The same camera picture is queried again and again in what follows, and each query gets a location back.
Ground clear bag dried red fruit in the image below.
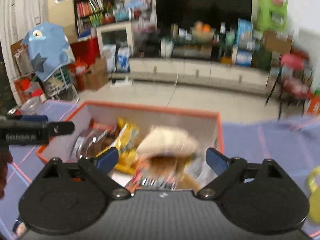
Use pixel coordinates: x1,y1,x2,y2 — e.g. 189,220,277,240
69,127,118,161

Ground yellow snack bag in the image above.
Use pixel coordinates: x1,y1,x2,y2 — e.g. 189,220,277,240
96,118,140,175

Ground beige bread pack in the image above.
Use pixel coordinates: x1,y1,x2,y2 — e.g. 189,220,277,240
136,126,201,178

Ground clear plastic jar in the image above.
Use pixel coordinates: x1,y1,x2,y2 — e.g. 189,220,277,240
20,96,42,115

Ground orange cardboard box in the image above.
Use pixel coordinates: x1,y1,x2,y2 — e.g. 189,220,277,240
35,100,225,188

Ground yellow-green mug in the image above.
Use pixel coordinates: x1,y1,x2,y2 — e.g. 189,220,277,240
306,166,320,224

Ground blue star fabric cover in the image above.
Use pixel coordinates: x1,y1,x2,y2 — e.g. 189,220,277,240
22,22,75,81

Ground white tv cabinet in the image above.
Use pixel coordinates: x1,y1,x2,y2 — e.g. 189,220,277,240
129,58,268,95

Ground red folding chair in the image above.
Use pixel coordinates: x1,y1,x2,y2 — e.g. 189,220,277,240
265,53,312,120

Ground white cabinet glass door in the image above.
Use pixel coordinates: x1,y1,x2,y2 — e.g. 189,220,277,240
96,21,135,54

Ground white floor air conditioner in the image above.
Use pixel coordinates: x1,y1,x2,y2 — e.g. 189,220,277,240
48,0,78,43

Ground brown cardboard box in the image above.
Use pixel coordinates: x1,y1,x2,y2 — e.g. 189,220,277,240
263,30,292,54

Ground fruit bowl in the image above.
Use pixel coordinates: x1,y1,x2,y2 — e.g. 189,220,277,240
190,21,215,43

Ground dark bookshelf with books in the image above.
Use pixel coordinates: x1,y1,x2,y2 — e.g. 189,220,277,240
74,0,116,36

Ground green plastic drawers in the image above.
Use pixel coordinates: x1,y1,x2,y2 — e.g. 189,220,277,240
257,0,288,31

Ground black flat television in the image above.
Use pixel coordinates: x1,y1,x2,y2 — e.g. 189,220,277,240
156,0,252,33

